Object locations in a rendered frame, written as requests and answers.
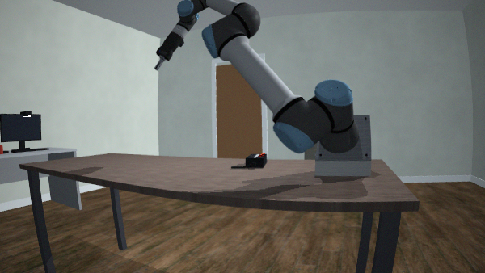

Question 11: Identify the dark grey power strip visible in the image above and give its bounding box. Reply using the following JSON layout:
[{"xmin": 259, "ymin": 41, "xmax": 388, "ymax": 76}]
[{"xmin": 231, "ymin": 153, "xmax": 267, "ymax": 169}]

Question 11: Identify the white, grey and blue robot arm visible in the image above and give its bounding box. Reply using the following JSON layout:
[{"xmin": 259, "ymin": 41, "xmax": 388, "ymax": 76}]
[{"xmin": 176, "ymin": 0, "xmax": 359, "ymax": 153}]

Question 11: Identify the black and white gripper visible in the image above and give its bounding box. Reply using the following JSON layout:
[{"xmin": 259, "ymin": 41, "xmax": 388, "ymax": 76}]
[{"xmin": 154, "ymin": 25, "xmax": 188, "ymax": 71}]

